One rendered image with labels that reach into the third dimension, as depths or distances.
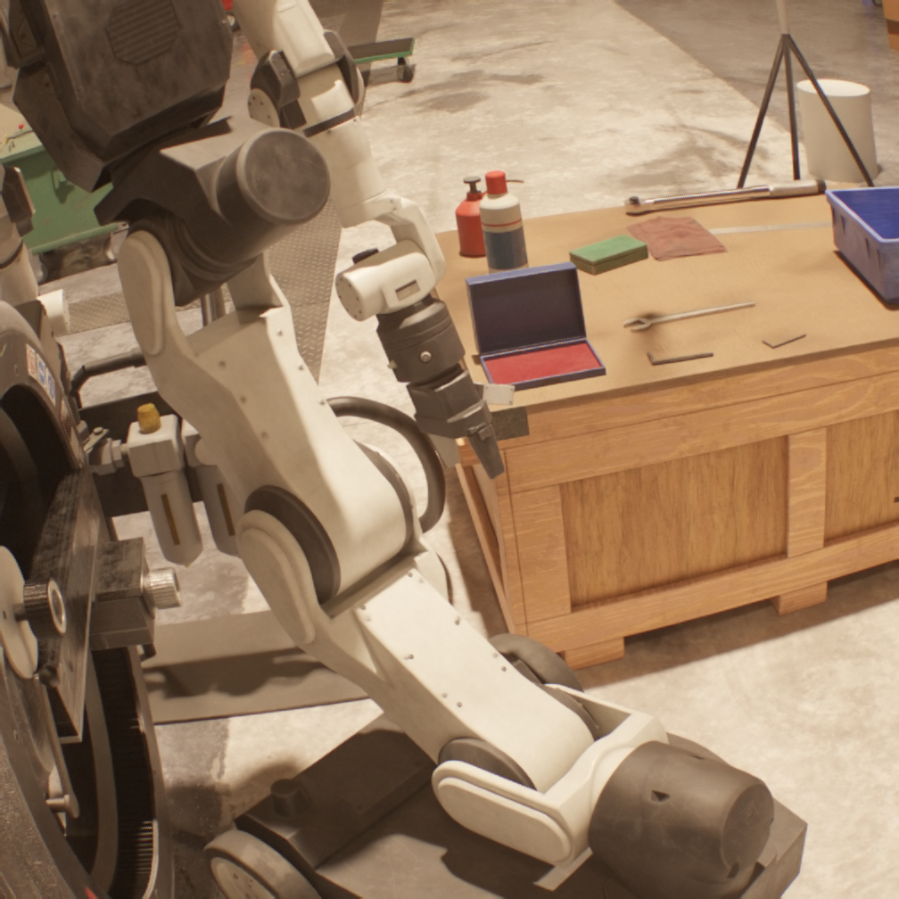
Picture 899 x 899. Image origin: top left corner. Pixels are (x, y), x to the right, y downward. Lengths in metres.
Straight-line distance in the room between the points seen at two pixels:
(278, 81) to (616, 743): 0.84
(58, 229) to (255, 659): 2.58
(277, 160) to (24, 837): 0.74
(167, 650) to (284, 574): 0.90
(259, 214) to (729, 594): 1.10
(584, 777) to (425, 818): 0.29
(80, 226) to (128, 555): 3.21
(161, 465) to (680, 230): 1.02
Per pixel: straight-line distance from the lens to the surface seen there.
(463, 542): 2.42
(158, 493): 2.00
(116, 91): 1.33
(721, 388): 1.88
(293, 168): 1.30
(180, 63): 1.36
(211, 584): 2.45
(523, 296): 1.96
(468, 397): 1.58
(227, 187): 1.28
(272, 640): 2.24
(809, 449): 1.99
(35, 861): 0.96
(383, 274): 1.53
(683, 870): 1.32
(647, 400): 1.85
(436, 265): 1.56
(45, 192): 4.46
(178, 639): 2.30
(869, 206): 2.34
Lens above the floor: 1.26
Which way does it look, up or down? 27 degrees down
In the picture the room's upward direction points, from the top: 9 degrees counter-clockwise
